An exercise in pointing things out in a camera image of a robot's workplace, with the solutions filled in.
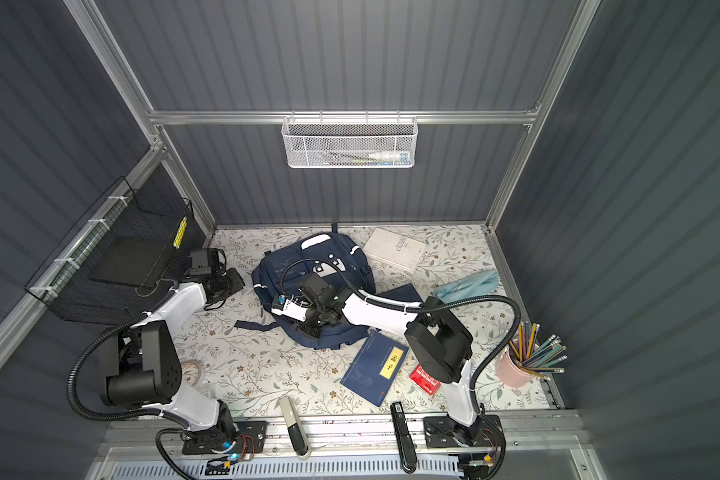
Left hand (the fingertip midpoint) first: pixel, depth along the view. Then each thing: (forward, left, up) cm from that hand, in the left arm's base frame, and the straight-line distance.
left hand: (237, 281), depth 93 cm
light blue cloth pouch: (-4, -79, -1) cm, 79 cm away
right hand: (-16, -21, -1) cm, 26 cm away
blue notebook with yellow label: (-26, -42, -8) cm, 50 cm away
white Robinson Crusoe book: (+17, -53, -7) cm, 56 cm away
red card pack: (-31, -56, -8) cm, 64 cm away
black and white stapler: (-41, -21, -6) cm, 46 cm away
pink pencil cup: (-33, -76, +1) cm, 82 cm away
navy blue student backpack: (+11, -33, -4) cm, 35 cm away
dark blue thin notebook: (-2, -54, -7) cm, 54 cm away
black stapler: (-46, -47, -5) cm, 66 cm away
